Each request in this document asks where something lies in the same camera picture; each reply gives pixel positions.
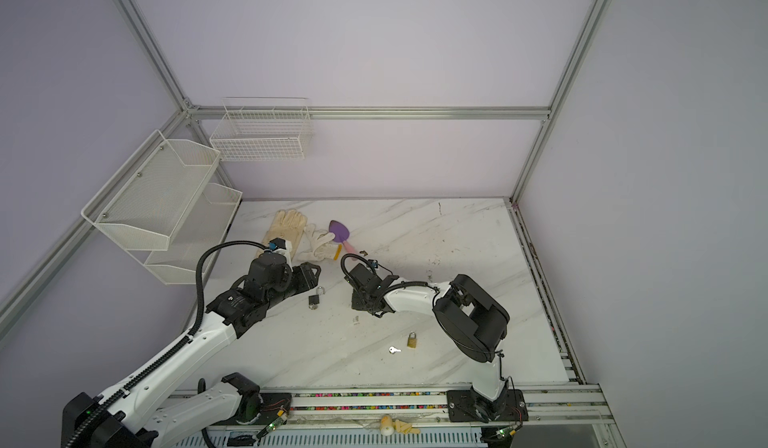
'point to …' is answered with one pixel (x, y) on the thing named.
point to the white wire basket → (262, 129)
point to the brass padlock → (412, 340)
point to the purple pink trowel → (341, 234)
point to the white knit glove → (319, 245)
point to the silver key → (392, 350)
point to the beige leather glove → (288, 225)
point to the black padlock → (314, 299)
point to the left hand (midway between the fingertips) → (312, 273)
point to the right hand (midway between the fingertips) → (356, 301)
